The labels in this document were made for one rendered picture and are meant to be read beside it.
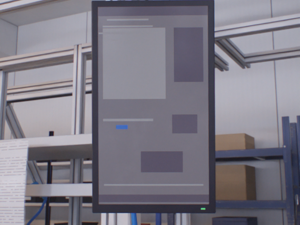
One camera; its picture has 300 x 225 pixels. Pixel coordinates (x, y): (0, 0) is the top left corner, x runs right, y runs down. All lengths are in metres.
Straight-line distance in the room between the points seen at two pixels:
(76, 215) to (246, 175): 2.42
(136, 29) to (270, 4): 4.01
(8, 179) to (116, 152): 0.59
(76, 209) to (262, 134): 2.93
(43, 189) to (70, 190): 0.11
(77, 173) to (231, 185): 2.37
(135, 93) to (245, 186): 3.23
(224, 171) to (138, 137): 3.24
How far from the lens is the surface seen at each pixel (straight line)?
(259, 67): 4.88
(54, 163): 5.11
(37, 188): 1.67
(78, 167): 2.15
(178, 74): 1.11
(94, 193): 1.13
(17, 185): 1.59
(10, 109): 2.67
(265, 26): 1.99
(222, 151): 4.31
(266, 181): 4.70
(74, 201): 2.15
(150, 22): 1.12
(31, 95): 3.04
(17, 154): 1.60
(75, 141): 1.59
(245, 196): 4.26
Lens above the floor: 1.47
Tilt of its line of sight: 11 degrees up
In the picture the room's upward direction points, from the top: straight up
